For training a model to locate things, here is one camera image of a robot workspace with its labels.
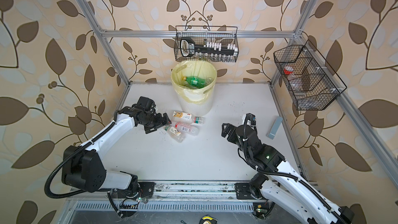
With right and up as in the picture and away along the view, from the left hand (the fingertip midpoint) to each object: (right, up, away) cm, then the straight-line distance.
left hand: (166, 123), depth 84 cm
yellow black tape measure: (+23, -38, -19) cm, 48 cm away
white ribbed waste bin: (+18, +6, +18) cm, 26 cm away
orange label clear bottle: (+9, +2, +12) cm, 15 cm away
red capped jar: (+65, +29, -3) cm, 71 cm away
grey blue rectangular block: (+63, -4, +7) cm, 63 cm away
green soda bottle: (+15, +24, +15) cm, 32 cm away
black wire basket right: (+73, +21, -11) cm, 76 cm away
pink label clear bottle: (+10, -4, +7) cm, 13 cm away
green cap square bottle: (+4, -7, +4) cm, 9 cm away
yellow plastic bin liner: (+19, +32, +14) cm, 40 cm away
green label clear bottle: (+23, +24, +8) cm, 35 cm away
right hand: (+33, -1, -11) cm, 35 cm away
